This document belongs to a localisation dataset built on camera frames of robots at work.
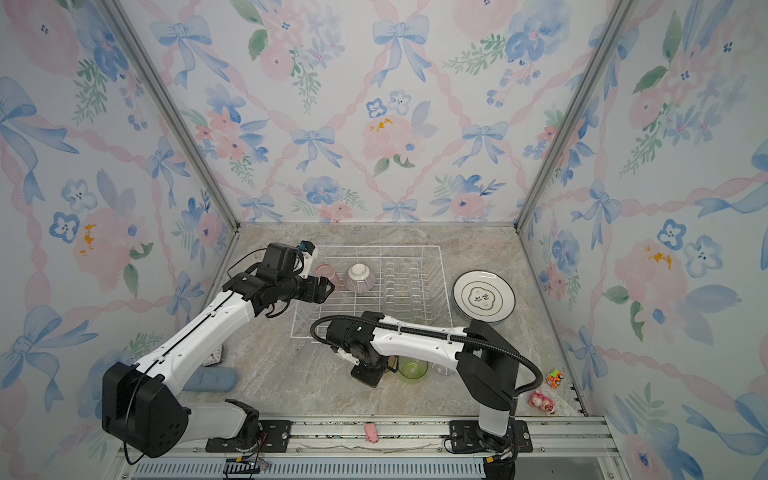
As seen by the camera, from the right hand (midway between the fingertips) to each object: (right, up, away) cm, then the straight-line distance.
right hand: (371, 372), depth 80 cm
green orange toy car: (+50, -3, +2) cm, 50 cm away
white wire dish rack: (+10, +22, +24) cm, 34 cm away
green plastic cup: (+11, -1, +4) cm, 12 cm away
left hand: (-14, +24, +2) cm, 28 cm away
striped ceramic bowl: (-5, +24, +18) cm, 30 cm away
